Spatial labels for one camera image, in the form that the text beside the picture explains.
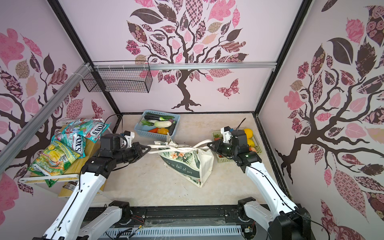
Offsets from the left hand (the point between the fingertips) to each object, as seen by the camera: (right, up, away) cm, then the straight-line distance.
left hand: (149, 151), depth 72 cm
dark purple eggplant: (-9, +19, +35) cm, 41 cm away
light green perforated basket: (+38, +6, +28) cm, 48 cm away
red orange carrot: (-8, +9, +34) cm, 36 cm away
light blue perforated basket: (-15, +10, +32) cm, 37 cm away
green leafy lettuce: (-13, +15, +32) cm, 38 cm away
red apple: (+47, +3, -12) cm, 48 cm away
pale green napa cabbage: (0, +14, +32) cm, 35 cm away
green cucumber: (-2, +19, +38) cm, 42 cm away
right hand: (+31, +4, +4) cm, 31 cm away
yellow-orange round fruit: (-1, +9, +31) cm, 32 cm away
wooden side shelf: (-23, -5, -16) cm, 29 cm away
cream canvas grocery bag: (+22, -6, +2) cm, 23 cm away
